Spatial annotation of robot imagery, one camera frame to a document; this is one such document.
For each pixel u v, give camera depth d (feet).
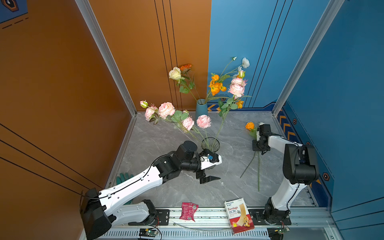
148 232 2.32
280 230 2.29
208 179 1.91
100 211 1.28
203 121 2.37
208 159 1.82
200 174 1.91
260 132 2.77
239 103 2.77
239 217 2.29
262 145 2.61
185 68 2.93
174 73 2.59
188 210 2.43
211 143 2.65
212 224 2.38
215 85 2.65
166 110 1.90
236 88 2.15
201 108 3.25
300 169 1.63
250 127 3.50
